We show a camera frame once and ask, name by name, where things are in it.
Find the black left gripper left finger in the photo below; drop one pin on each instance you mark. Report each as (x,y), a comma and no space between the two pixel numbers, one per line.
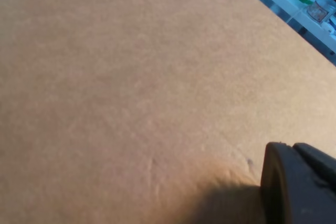
(291,191)

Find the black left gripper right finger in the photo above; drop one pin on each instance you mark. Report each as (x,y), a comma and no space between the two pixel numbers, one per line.
(322,163)

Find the brown cardboard shoebox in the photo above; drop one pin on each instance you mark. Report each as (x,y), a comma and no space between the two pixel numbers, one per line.
(151,111)

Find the white shelf with clutter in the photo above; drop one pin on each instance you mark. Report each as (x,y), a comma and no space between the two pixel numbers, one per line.
(313,20)

